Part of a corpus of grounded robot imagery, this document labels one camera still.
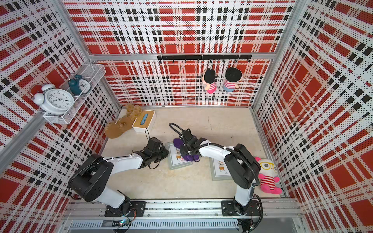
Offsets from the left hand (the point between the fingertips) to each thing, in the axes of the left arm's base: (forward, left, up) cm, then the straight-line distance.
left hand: (171, 152), depth 93 cm
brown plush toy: (+14, +35, +9) cm, 39 cm away
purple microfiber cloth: (+7, -4, 0) cm, 8 cm away
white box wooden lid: (+22, +21, +4) cm, 30 cm away
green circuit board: (-38, +19, 0) cm, 42 cm away
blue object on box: (+26, +23, +3) cm, 35 cm away
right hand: (+1, -10, +4) cm, 11 cm away
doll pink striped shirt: (+38, -28, +23) cm, 53 cm away
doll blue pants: (+39, -40, +20) cm, 59 cm away
